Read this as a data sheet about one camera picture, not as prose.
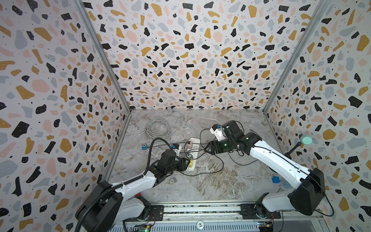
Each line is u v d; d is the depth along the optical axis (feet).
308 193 1.31
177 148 2.56
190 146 3.04
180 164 2.45
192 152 3.04
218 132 2.38
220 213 2.49
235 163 3.02
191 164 2.75
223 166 2.99
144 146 3.20
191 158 2.78
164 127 3.59
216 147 2.21
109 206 1.33
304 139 2.07
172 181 2.74
